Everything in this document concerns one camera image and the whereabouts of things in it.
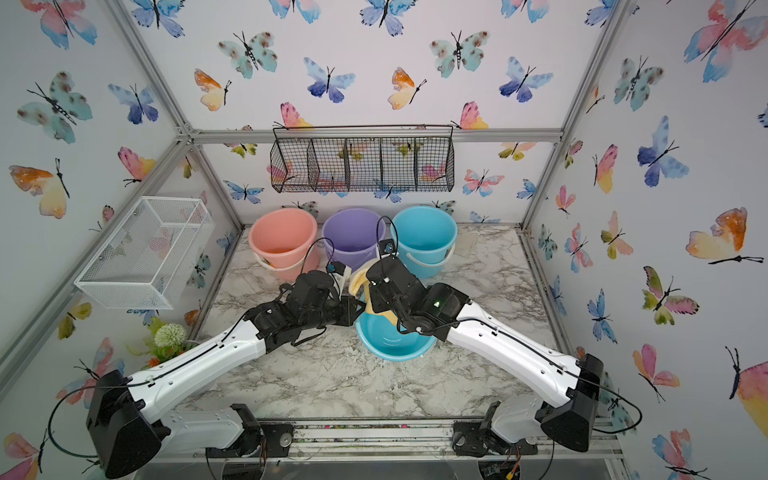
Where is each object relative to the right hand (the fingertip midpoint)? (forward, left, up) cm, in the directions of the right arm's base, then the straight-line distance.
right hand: (382, 280), depth 70 cm
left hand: (-2, +3, -8) cm, 9 cm away
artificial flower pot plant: (-12, +53, -12) cm, 56 cm away
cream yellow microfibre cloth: (-1, +5, +2) cm, 6 cm away
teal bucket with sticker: (-2, +1, -28) cm, 28 cm away
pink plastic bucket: (+21, +32, -12) cm, 40 cm away
